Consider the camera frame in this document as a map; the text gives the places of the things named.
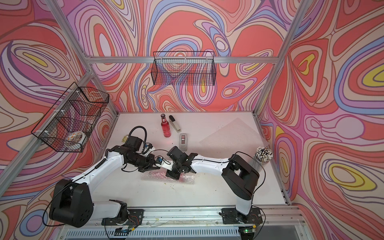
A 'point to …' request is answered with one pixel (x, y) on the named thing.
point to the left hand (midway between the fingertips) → (161, 167)
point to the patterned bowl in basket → (77, 136)
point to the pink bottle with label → (160, 173)
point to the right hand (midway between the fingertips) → (170, 175)
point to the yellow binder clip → (125, 138)
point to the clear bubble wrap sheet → (188, 178)
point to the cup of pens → (263, 155)
